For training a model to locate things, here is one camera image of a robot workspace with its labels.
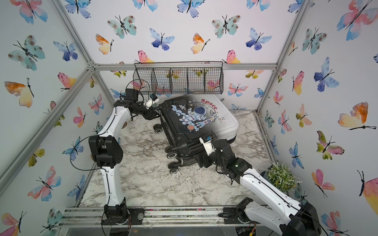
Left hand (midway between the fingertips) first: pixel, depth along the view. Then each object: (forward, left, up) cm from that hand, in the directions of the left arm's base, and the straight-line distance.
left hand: (156, 109), depth 94 cm
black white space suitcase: (-13, -19, +4) cm, 23 cm away
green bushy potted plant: (-43, -63, -3) cm, 77 cm away
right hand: (-30, -27, -1) cm, 41 cm away
